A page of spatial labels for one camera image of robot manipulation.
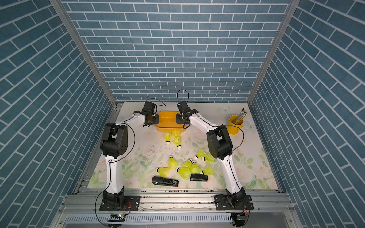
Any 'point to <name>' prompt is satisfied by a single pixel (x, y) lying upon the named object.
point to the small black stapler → (196, 177)
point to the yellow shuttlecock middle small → (187, 164)
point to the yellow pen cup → (234, 123)
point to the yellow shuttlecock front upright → (195, 168)
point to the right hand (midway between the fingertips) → (179, 119)
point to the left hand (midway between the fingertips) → (159, 119)
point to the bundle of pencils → (240, 118)
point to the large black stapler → (163, 181)
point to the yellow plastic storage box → (167, 122)
